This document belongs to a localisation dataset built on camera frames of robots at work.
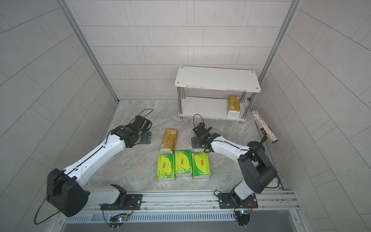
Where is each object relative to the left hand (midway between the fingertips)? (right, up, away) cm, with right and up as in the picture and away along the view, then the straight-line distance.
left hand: (144, 136), depth 82 cm
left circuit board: (-6, -36, -17) cm, 40 cm away
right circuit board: (+53, -37, -14) cm, 66 cm away
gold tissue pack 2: (+31, +4, +19) cm, 37 cm away
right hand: (+33, -5, +8) cm, 34 cm away
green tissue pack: (+14, -16, -5) cm, 22 cm away
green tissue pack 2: (+23, -14, -4) cm, 27 cm away
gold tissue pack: (+14, -4, +4) cm, 15 cm away
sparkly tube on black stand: (+69, -8, +9) cm, 71 cm away
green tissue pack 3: (+33, -15, -5) cm, 36 cm away
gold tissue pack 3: (+56, +18, +13) cm, 60 cm away
